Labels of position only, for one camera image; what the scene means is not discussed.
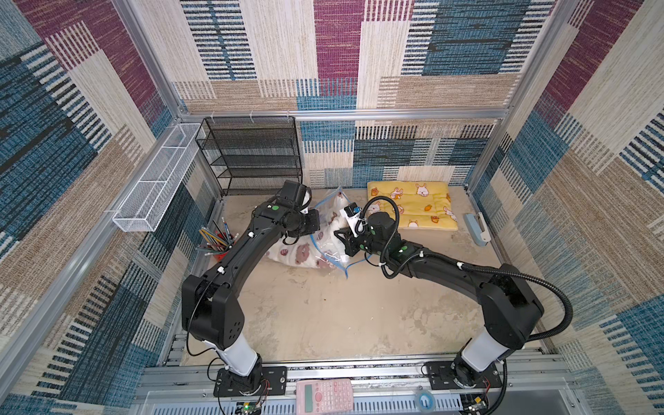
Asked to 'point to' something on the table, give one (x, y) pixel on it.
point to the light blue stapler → (477, 228)
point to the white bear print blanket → (298, 252)
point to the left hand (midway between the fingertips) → (319, 224)
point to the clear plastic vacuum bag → (323, 239)
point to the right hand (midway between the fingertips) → (340, 234)
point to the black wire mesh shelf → (252, 153)
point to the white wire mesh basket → (145, 207)
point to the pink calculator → (324, 396)
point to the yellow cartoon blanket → (418, 204)
